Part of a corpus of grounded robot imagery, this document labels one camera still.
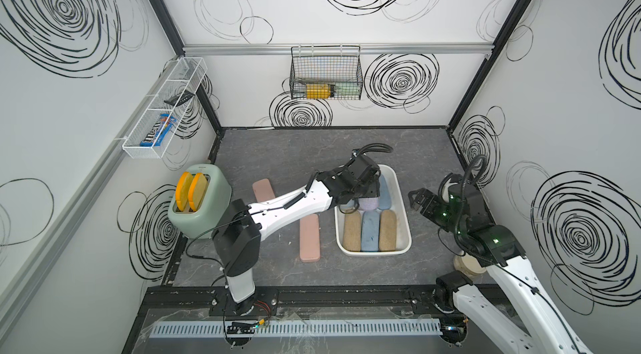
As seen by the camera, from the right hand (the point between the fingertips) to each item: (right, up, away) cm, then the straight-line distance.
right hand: (421, 200), depth 73 cm
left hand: (-12, +3, +7) cm, 14 cm away
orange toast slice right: (-68, +2, +3) cm, 68 cm away
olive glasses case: (-20, -14, +10) cm, 26 cm away
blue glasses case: (-6, -4, +20) cm, 22 cm away
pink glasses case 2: (-34, -16, +12) cm, 39 cm away
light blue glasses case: (-13, -13, +11) cm, 22 cm away
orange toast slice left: (-71, +3, 0) cm, 71 cm away
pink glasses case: (-53, -1, +25) cm, 59 cm away
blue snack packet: (-77, +19, -3) cm, 79 cm away
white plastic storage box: (-1, -14, +13) cm, 19 cm away
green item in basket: (-21, +37, +13) cm, 44 cm away
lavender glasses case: (-15, -1, +3) cm, 16 cm away
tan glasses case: (-7, -13, +12) cm, 19 cm away
